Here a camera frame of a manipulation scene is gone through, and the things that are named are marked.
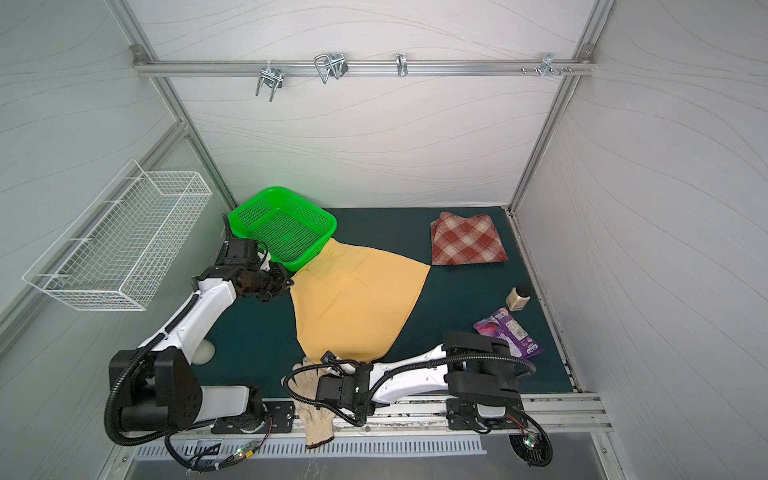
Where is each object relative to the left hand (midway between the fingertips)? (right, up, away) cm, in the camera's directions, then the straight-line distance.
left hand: (298, 275), depth 86 cm
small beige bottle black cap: (+65, -7, +2) cm, 66 cm away
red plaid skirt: (+51, +10, +21) cm, 56 cm away
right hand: (+18, -26, -6) cm, 32 cm away
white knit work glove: (+9, -34, -14) cm, 38 cm away
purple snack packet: (+60, -14, +1) cm, 62 cm away
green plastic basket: (-11, +14, +28) cm, 34 cm away
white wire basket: (-37, +9, -17) cm, 41 cm away
